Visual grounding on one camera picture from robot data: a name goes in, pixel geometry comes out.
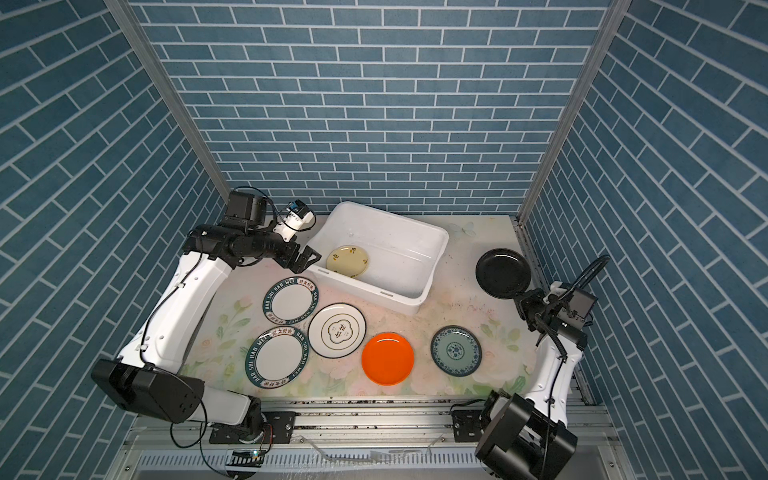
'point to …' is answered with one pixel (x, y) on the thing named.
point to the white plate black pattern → (336, 330)
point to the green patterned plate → (456, 350)
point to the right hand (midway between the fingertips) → (513, 288)
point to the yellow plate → (347, 259)
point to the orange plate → (387, 358)
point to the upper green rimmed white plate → (290, 300)
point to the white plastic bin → (391, 260)
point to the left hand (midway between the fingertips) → (306, 245)
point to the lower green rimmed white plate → (276, 357)
